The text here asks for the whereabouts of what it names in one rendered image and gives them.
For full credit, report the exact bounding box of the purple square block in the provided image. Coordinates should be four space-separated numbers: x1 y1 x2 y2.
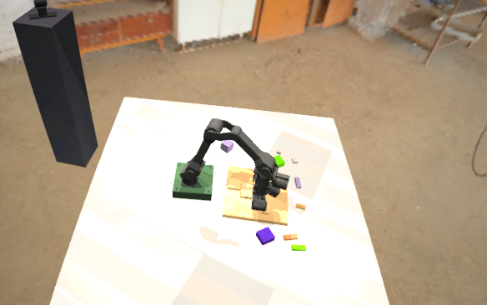
256 227 275 246

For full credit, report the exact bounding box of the purple cube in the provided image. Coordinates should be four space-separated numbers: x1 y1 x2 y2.
220 140 233 153

